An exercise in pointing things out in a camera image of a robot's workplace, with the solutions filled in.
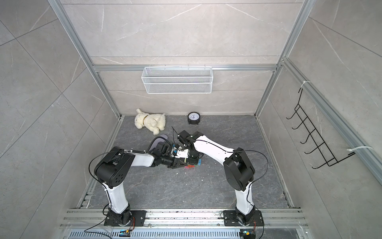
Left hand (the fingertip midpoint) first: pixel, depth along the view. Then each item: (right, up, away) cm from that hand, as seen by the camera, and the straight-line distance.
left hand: (186, 164), depth 90 cm
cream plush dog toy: (-24, +26, +12) cm, 38 cm away
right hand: (+5, +4, -2) cm, 6 cm away
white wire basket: (-7, +56, +11) cm, 57 cm away
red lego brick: (+2, 0, -3) cm, 4 cm away
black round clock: (+4, +30, +25) cm, 39 cm away
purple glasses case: (-17, +15, -10) cm, 24 cm away
